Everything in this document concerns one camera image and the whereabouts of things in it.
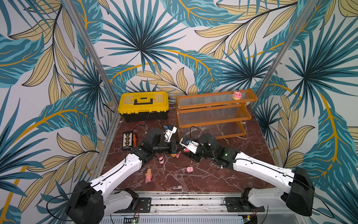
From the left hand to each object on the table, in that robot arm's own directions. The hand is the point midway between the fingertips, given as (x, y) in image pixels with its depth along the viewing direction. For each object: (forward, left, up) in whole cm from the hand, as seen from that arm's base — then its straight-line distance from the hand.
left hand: (184, 149), depth 72 cm
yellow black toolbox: (+35, +28, -5) cm, 45 cm away
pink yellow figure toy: (+5, +4, -18) cm, 19 cm away
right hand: (+3, -1, -2) cm, 4 cm away
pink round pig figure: (+30, -31, +11) cm, 45 cm away
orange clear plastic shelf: (+40, -31, -18) cm, 54 cm away
